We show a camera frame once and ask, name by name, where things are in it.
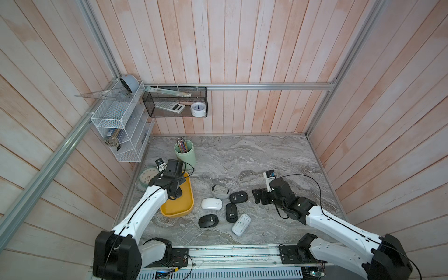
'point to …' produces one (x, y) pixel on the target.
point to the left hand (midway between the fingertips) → (172, 180)
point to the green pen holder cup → (186, 153)
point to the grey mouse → (220, 191)
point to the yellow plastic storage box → (182, 206)
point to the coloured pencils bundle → (182, 143)
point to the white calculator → (177, 107)
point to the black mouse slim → (231, 212)
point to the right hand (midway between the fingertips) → (259, 188)
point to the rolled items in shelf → (114, 136)
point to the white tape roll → (198, 109)
